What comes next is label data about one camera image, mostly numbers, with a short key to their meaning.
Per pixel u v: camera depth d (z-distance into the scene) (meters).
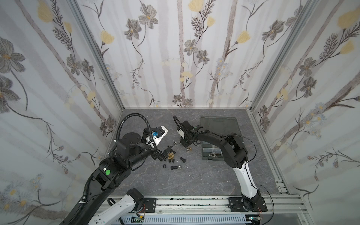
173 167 0.87
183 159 0.90
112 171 0.41
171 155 0.93
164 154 0.54
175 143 0.98
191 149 0.96
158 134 0.47
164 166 0.88
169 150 0.53
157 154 0.53
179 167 0.88
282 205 0.77
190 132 0.75
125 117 0.41
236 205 0.73
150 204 0.73
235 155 0.56
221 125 1.43
